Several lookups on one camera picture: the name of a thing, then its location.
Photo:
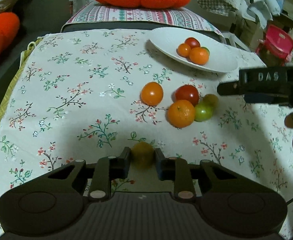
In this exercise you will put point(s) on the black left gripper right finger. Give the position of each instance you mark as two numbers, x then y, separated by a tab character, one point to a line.
177	171

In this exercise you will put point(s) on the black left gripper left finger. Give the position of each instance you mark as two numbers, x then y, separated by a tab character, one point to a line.
106	170

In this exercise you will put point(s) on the yellow-green tomato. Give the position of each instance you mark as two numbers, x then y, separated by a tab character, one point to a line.
142	155

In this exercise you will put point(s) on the orange mandarin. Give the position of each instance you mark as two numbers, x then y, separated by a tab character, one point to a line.
181	114
198	56

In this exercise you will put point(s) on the olive brown tomato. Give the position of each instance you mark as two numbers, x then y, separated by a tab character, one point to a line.
211	100

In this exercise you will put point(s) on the red tomato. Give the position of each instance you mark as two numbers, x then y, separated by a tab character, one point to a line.
192	42
189	93

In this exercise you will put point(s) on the small orange tomato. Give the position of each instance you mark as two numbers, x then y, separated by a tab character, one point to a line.
183	50

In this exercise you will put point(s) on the red plastic chair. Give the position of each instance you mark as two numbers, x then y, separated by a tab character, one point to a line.
277	42

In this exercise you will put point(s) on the white paper plate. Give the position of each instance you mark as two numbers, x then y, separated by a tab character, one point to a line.
167	40

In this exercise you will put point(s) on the floral tablecloth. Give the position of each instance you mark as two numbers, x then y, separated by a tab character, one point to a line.
79	97

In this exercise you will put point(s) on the pile of clothes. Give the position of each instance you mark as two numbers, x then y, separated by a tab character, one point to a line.
261	10

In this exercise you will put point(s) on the striped patterned cloth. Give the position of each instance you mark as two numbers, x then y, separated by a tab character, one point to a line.
182	17

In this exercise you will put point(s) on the grey ottoman cushion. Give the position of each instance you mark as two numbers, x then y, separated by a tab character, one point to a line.
111	26

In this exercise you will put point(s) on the yellow-green mat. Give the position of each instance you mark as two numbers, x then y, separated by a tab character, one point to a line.
10	80

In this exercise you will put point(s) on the grey sofa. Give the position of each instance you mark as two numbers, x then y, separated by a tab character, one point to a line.
37	18

